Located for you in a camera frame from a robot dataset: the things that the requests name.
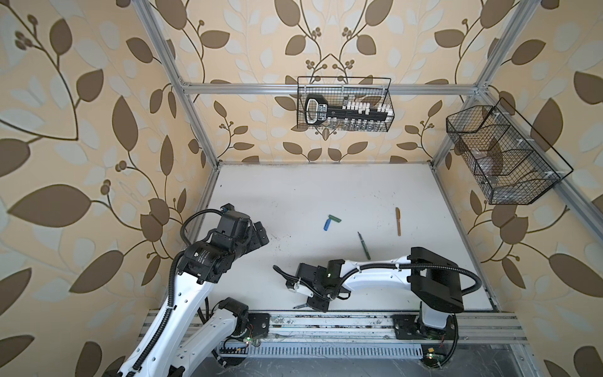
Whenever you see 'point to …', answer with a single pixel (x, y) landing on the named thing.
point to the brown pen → (397, 211)
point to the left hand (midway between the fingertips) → (257, 234)
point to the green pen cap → (334, 218)
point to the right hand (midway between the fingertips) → (313, 301)
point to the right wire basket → (514, 165)
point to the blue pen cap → (327, 224)
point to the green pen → (368, 256)
